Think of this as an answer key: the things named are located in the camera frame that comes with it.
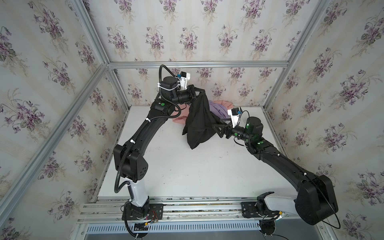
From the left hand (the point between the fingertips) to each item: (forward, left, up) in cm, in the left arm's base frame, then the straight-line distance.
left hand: (205, 88), depth 70 cm
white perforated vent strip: (-52, +39, -42) cm, 77 cm away
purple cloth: (+18, -13, -33) cm, 40 cm away
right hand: (-9, -6, -15) cm, 19 cm away
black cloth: (-9, +2, -14) cm, 17 cm away
